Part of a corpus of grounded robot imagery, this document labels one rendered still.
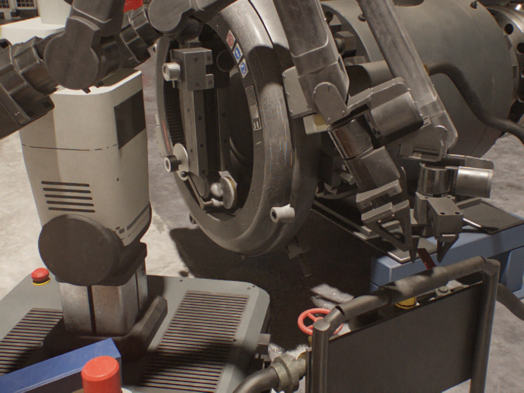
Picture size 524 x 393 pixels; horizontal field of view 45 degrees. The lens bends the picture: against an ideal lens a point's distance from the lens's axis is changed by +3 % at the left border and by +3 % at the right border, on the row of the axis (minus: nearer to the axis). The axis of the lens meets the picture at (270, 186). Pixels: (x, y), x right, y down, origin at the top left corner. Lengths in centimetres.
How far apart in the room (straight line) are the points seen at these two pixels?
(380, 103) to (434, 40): 96
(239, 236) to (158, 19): 60
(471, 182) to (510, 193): 179
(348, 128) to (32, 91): 46
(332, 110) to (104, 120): 45
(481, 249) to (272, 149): 80
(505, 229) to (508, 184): 107
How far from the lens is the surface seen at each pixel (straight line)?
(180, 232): 244
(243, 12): 147
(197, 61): 159
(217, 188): 176
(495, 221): 202
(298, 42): 86
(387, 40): 120
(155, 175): 303
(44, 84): 99
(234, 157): 184
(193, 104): 168
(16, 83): 99
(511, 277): 212
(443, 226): 112
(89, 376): 62
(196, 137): 170
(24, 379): 82
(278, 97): 138
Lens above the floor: 107
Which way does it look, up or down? 22 degrees down
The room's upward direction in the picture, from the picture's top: straight up
